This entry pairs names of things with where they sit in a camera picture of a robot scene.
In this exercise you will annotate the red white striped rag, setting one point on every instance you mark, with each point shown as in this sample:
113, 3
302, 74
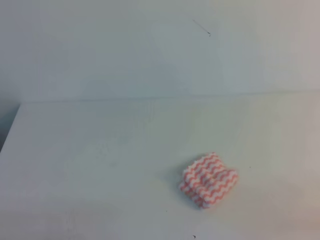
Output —
207, 180

